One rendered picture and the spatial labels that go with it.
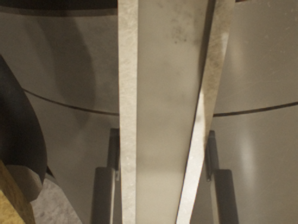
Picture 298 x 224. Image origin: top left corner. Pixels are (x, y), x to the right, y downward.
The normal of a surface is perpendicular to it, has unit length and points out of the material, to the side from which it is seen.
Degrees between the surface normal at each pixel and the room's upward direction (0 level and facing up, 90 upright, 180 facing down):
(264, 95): 50
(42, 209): 0
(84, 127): 78
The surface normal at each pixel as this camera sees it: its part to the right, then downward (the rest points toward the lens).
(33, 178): 0.17, 0.53
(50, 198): 0.73, 0.31
